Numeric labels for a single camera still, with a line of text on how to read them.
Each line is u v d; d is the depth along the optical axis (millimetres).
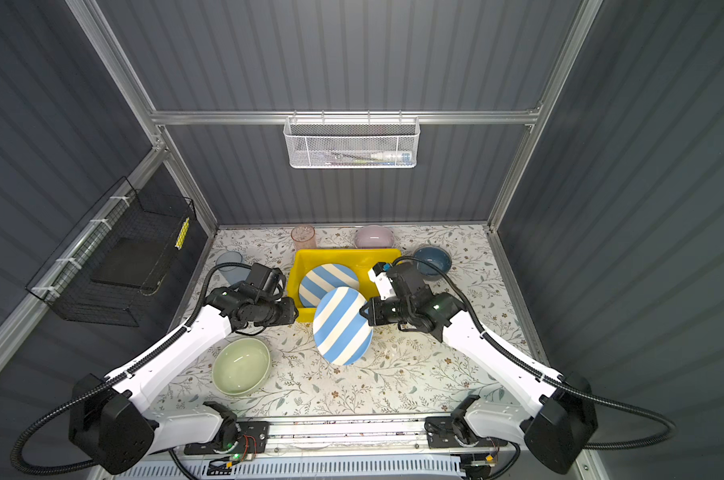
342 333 768
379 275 691
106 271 692
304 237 1168
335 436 754
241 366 841
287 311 719
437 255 1043
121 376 417
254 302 587
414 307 568
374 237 1121
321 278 1009
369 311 664
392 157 889
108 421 393
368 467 707
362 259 1094
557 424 380
